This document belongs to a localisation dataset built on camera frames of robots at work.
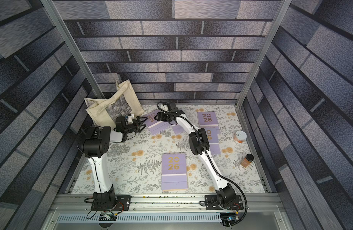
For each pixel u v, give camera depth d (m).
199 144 0.73
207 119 1.09
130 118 0.98
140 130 1.00
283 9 0.71
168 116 0.97
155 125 1.03
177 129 1.03
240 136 0.95
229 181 0.68
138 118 0.95
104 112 0.88
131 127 0.92
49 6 0.68
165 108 1.01
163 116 0.98
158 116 1.00
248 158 0.80
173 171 0.83
